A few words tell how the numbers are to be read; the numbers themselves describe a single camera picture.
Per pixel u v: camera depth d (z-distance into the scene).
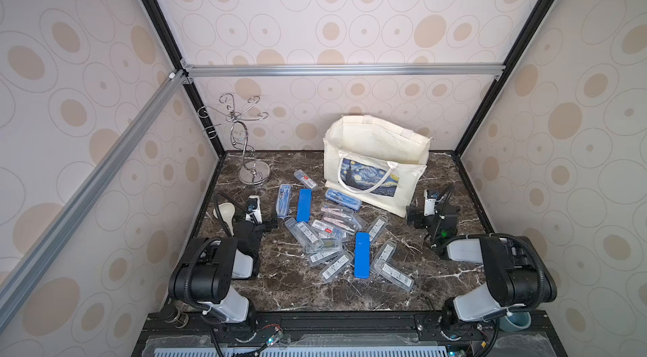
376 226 0.94
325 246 0.87
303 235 0.89
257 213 0.78
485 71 0.91
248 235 0.69
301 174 1.10
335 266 0.84
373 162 0.83
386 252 0.87
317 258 0.85
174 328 0.73
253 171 1.09
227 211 0.96
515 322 0.69
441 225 0.73
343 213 0.97
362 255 0.87
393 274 0.81
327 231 0.90
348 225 0.93
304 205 1.00
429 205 0.83
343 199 1.03
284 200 1.02
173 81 0.85
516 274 0.45
